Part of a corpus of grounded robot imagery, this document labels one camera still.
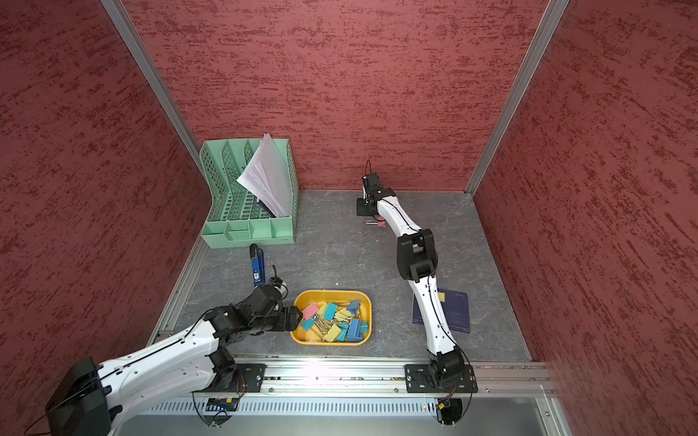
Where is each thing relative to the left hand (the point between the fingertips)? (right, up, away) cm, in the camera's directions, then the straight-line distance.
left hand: (289, 321), depth 82 cm
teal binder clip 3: (+17, -2, -3) cm, 17 cm away
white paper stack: (-11, +47, +13) cm, 50 cm away
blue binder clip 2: (+21, -1, -5) cm, 21 cm away
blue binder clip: (+20, +3, +5) cm, 21 cm away
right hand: (+25, +35, +27) cm, 51 cm away
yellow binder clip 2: (+10, +3, +3) cm, 11 cm away
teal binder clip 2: (+13, +3, +1) cm, 13 cm away
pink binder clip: (+31, +30, +27) cm, 51 cm away
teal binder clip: (+5, -1, 0) cm, 5 cm away
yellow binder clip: (+14, -2, -3) cm, 14 cm away
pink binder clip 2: (+6, +3, +1) cm, 7 cm away
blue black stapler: (-14, +16, +12) cm, 24 cm away
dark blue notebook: (+54, +2, +6) cm, 55 cm away
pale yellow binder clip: (+17, +1, +2) cm, 17 cm away
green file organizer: (-29, +32, +27) cm, 51 cm away
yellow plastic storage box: (+14, +1, +1) cm, 14 cm away
